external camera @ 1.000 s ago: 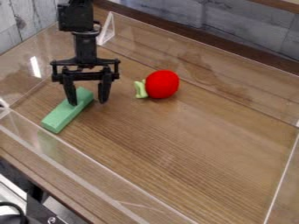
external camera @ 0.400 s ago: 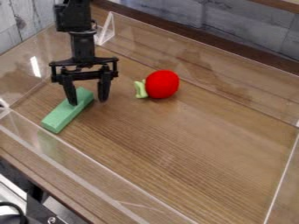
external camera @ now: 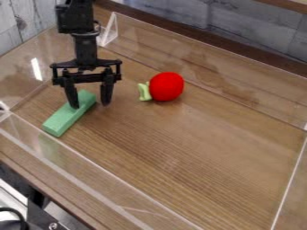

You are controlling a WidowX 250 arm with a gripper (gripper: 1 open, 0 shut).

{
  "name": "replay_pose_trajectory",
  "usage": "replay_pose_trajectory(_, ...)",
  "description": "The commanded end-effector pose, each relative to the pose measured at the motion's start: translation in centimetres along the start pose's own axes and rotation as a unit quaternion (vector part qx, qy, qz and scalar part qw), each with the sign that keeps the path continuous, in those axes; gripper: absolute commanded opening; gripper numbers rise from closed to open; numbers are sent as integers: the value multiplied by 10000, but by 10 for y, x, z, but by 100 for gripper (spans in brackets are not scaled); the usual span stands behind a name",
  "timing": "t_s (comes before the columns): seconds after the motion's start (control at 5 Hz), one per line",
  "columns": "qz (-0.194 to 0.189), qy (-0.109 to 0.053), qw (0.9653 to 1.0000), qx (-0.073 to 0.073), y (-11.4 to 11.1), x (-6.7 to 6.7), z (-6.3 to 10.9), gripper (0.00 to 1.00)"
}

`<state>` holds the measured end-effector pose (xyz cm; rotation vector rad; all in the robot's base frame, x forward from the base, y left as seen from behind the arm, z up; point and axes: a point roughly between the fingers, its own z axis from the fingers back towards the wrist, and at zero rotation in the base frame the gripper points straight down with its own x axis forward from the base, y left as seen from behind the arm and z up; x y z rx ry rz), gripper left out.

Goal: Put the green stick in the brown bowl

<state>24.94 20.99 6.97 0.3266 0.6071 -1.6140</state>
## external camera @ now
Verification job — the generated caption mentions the clear acrylic corner bracket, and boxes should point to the clear acrylic corner bracket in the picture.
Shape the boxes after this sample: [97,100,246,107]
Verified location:
[98,13,119,47]

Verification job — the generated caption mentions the green rectangular block stick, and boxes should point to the green rectangular block stick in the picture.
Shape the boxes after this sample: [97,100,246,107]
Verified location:
[42,90,97,137]

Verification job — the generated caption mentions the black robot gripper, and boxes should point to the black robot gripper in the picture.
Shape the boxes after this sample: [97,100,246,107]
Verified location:
[51,33,123,109]

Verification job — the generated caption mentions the black cable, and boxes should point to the black cable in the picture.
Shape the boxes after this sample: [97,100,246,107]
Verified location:
[0,207,30,230]

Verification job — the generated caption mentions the black metal bracket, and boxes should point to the black metal bracket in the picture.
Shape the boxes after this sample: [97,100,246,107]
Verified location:
[27,200,79,230]

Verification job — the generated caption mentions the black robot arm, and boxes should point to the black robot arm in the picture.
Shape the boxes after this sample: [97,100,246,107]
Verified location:
[51,0,123,109]

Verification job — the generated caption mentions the small light green toy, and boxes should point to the small light green toy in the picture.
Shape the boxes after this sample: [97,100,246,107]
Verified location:
[138,82,153,102]

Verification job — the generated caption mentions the clear acrylic tray wall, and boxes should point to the clear acrylic tray wall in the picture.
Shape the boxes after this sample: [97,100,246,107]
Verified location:
[0,16,307,230]

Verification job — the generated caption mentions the red plush ball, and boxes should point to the red plush ball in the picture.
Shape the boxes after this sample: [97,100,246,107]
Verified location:
[149,72,185,102]

